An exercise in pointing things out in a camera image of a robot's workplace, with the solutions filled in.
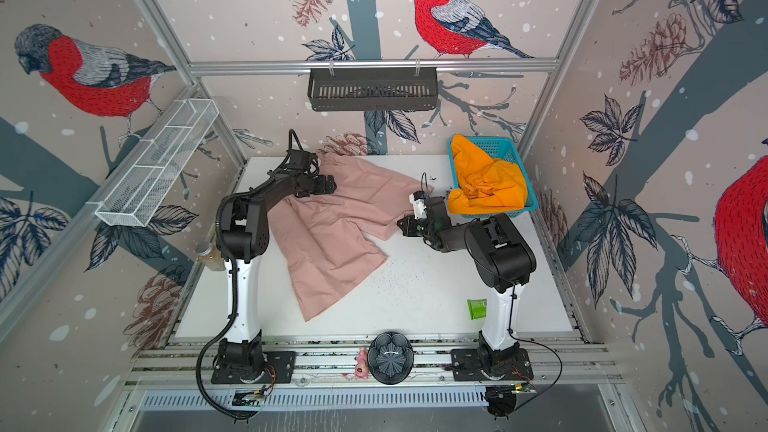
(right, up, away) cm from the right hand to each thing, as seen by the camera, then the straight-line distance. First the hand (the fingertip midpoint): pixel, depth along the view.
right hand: (399, 224), depth 99 cm
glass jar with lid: (-56, -7, -14) cm, 58 cm away
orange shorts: (+31, +13, +4) cm, 34 cm away
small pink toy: (-10, -30, -28) cm, 42 cm away
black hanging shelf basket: (-22, +45, -4) cm, 50 cm away
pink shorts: (-25, -3, -1) cm, 25 cm away
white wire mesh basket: (-66, +20, -21) cm, 72 cm away
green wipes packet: (+22, -21, -17) cm, 35 cm away
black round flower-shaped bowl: (-3, -31, -25) cm, 39 cm away
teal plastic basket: (+40, +29, +18) cm, 52 cm away
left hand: (-28, +14, +9) cm, 32 cm away
